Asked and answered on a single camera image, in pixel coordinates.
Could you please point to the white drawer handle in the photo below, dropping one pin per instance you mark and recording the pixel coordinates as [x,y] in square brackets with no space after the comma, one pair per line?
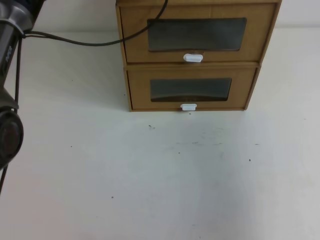
[193,58]
[188,107]

